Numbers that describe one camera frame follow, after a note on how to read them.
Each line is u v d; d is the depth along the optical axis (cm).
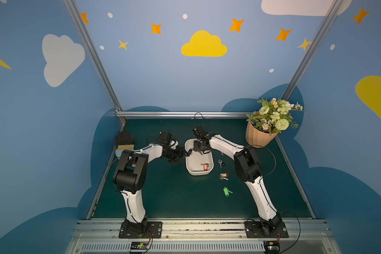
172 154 86
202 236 73
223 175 93
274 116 82
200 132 84
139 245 72
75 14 70
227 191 87
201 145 91
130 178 51
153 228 75
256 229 75
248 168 61
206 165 96
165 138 82
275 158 104
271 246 73
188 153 104
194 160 98
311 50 83
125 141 106
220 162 98
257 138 97
